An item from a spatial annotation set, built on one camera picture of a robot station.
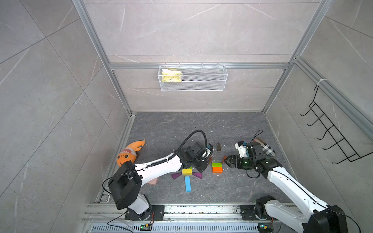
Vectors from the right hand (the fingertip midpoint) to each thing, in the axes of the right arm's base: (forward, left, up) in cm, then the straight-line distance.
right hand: (230, 161), depth 82 cm
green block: (+2, +7, -8) cm, 11 cm away
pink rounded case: (-9, +44, -7) cm, 46 cm away
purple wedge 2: (-5, +18, -8) cm, 21 cm away
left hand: (0, +14, +1) cm, 14 cm away
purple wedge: (-5, +32, -8) cm, 33 cm away
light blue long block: (-10, +25, -8) cm, 28 cm away
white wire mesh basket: (+54, +21, +21) cm, 62 cm away
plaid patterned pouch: (+11, -29, -8) cm, 32 cm away
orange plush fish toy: (+7, +60, -1) cm, 61 cm away
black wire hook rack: (-9, -43, +23) cm, 50 cm away
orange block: (-2, +7, -7) cm, 10 cm away
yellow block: (-4, +25, -5) cm, 26 cm away
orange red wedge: (+6, +10, -9) cm, 15 cm away
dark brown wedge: (+13, +4, -8) cm, 16 cm away
